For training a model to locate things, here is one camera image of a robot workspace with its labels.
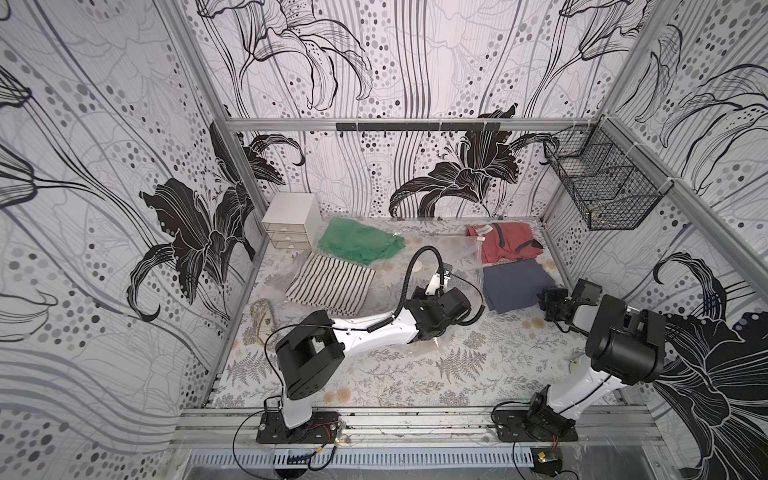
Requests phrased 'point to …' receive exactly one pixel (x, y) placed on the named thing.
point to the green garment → (365, 244)
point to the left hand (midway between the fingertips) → (428, 291)
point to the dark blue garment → (515, 285)
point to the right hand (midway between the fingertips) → (543, 286)
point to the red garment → (505, 240)
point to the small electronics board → (547, 461)
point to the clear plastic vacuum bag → (461, 255)
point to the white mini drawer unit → (292, 220)
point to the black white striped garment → (332, 284)
